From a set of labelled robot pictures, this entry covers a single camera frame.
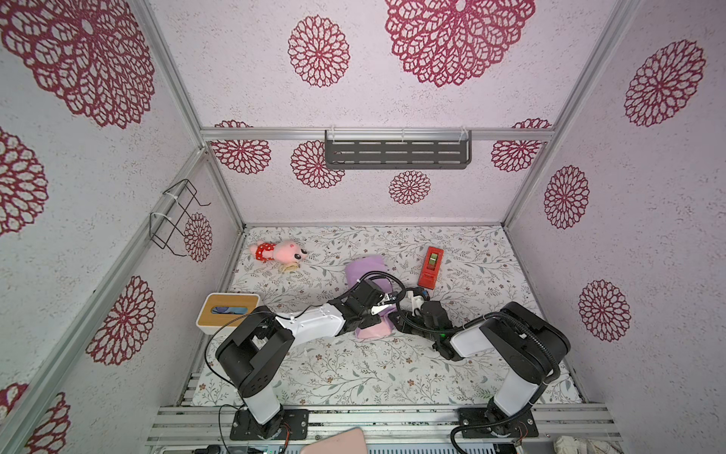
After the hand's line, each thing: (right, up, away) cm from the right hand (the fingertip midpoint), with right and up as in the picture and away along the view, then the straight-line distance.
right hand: (388, 313), depth 91 cm
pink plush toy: (-37, +20, +12) cm, 43 cm away
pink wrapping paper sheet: (-9, +14, +15) cm, 22 cm away
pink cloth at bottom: (-11, -27, -21) cm, 36 cm away
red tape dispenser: (+16, +14, +11) cm, 24 cm away
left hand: (-7, +3, +1) cm, 8 cm away
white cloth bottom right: (+42, -27, -23) cm, 55 cm away
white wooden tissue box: (-54, +1, 0) cm, 54 cm away
